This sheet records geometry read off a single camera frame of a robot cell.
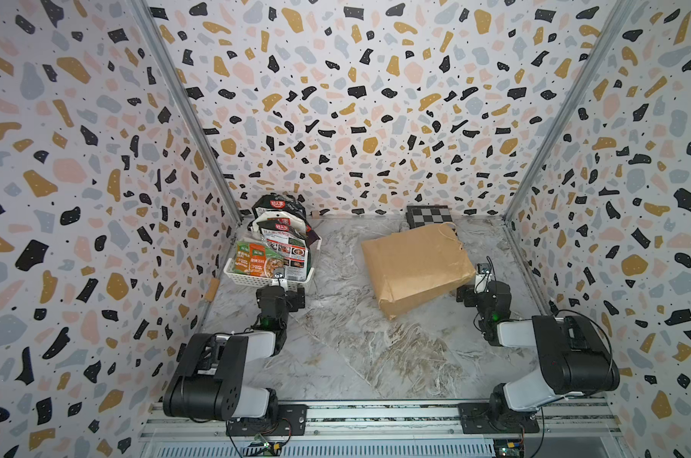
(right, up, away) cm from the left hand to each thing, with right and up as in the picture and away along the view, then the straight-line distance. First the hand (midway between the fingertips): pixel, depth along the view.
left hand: (286, 285), depth 92 cm
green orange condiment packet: (-10, +8, +2) cm, 13 cm away
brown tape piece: (-30, -3, +11) cm, 32 cm away
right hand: (+63, +1, +3) cm, 63 cm away
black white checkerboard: (+51, +25, +29) cm, 64 cm away
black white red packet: (0, +16, -2) cm, 16 cm away
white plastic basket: (-21, +5, +5) cm, 22 cm away
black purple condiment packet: (+7, +16, +6) cm, 18 cm away
